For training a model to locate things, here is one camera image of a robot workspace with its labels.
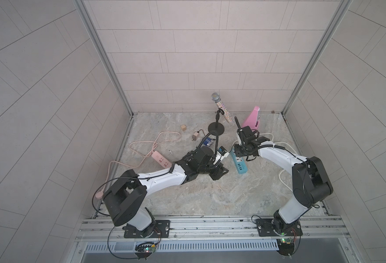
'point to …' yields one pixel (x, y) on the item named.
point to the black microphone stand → (216, 126)
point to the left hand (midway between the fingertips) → (227, 168)
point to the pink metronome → (253, 120)
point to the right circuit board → (286, 246)
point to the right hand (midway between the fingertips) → (237, 149)
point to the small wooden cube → (183, 127)
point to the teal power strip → (240, 163)
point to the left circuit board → (144, 250)
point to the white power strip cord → (272, 139)
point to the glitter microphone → (215, 98)
